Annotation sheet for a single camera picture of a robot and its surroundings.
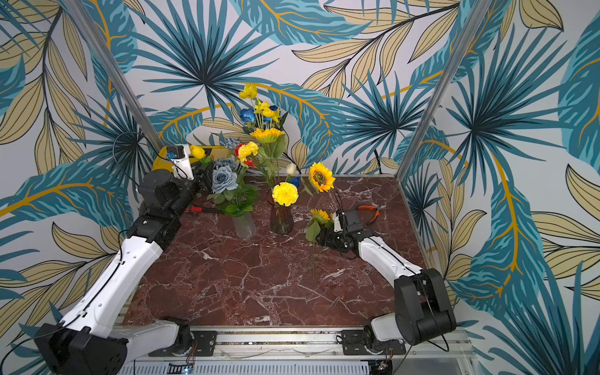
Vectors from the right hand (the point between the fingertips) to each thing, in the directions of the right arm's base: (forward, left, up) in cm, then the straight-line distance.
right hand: (324, 239), depth 89 cm
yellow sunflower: (+6, +4, -3) cm, 7 cm away
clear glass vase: (+10, +32, -4) cm, 34 cm away
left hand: (+8, +37, +31) cm, 49 cm away
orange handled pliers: (+19, -27, -7) cm, 33 cm away
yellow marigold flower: (0, +13, +27) cm, 30 cm away
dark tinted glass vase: (+10, +17, 0) cm, 19 cm away
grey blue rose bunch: (+4, +30, +26) cm, 40 cm away
